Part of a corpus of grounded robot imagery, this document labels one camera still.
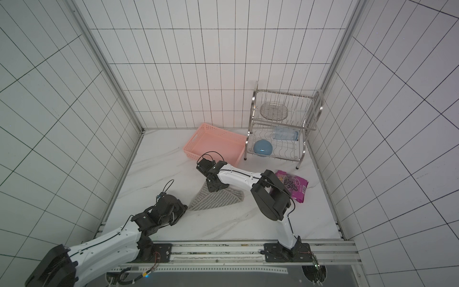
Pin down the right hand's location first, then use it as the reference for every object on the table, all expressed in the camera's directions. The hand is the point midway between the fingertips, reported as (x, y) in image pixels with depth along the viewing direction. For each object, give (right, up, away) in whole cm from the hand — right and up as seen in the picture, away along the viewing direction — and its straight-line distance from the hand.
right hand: (211, 188), depth 90 cm
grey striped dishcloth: (-2, -5, -2) cm, 6 cm away
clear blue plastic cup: (+43, +30, +20) cm, 56 cm away
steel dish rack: (+34, +33, -5) cm, 48 cm away
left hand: (-12, -9, -5) cm, 16 cm away
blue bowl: (+29, +21, +12) cm, 37 cm away
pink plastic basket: (-1, +23, +24) cm, 33 cm away
